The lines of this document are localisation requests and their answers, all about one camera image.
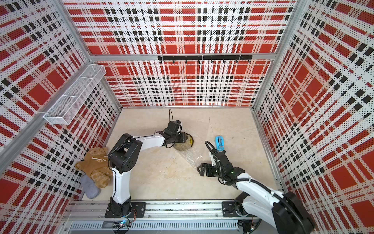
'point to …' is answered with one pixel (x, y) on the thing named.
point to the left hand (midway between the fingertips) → (186, 136)
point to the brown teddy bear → (95, 165)
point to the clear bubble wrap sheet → (203, 140)
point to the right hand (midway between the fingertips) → (205, 169)
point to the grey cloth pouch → (92, 191)
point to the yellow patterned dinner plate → (186, 146)
